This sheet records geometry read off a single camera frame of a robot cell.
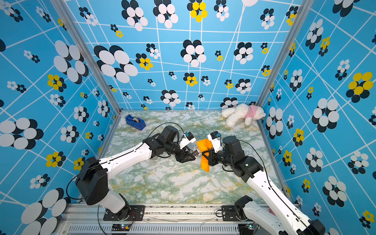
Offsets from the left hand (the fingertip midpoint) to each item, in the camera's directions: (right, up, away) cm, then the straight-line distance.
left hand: (195, 154), depth 77 cm
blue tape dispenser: (-42, +17, +28) cm, 53 cm away
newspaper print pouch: (0, +1, -4) cm, 4 cm away
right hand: (+5, +2, -5) cm, 7 cm away
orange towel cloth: (+5, +6, -7) cm, 10 cm away
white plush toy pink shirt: (+40, +24, +28) cm, 54 cm away
